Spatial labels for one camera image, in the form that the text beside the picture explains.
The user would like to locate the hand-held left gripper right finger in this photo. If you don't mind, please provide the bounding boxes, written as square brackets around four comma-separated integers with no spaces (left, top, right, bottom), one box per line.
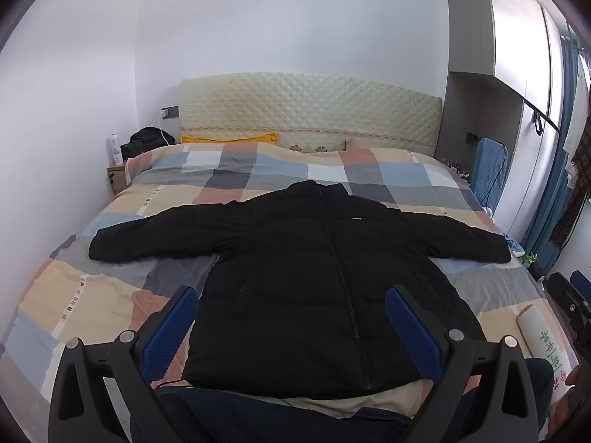
[385,284,539,443]

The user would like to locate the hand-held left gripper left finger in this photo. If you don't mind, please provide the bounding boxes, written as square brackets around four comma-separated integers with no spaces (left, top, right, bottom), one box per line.
[48,285,200,443]

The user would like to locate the black puffer jacket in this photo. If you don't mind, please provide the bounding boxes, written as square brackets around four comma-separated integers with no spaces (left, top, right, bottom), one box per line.
[89,180,512,400]

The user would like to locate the white roll pillow green print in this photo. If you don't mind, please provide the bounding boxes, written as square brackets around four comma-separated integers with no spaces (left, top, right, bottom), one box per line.
[516,315,581,403]

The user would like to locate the checkered bed sheet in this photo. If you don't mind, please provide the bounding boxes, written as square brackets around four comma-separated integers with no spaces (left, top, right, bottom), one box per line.
[0,142,583,425]

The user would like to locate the dark plaid hanging garment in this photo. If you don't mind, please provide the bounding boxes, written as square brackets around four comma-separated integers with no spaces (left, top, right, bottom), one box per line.
[549,115,591,251]

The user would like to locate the blue curtain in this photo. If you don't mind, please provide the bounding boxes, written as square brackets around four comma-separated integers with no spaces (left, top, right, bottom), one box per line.
[522,32,591,274]

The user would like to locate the light blue cloth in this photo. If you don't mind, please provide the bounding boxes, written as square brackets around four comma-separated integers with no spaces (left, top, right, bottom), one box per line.
[501,233,526,255]

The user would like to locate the person's dark jeans legs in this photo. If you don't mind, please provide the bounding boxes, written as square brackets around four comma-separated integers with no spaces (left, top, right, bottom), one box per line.
[129,359,555,443]

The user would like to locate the blue ribbed cloth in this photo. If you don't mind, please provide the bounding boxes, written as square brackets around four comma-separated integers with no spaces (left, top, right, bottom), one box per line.
[471,137,510,216]

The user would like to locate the cardboard box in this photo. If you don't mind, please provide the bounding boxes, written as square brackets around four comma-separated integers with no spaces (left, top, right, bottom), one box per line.
[106,162,131,196]

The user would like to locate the black bag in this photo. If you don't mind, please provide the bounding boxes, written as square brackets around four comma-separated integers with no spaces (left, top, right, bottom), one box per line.
[120,126,177,160]

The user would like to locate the white bottle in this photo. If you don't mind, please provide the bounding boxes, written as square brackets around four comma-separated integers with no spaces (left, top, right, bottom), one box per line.
[107,132,125,166]

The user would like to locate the flower print pillow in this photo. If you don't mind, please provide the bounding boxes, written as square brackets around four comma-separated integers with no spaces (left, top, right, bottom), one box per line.
[277,130,347,154]

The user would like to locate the grey white wardrobe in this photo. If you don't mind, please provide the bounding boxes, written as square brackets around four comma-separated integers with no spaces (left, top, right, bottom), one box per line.
[436,0,579,251]

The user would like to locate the cream quilted headboard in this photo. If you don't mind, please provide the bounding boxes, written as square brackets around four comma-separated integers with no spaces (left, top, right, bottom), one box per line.
[178,73,443,160]

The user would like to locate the thin red black cable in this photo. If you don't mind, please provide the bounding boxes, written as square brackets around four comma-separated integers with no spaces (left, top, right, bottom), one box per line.
[154,378,195,391]

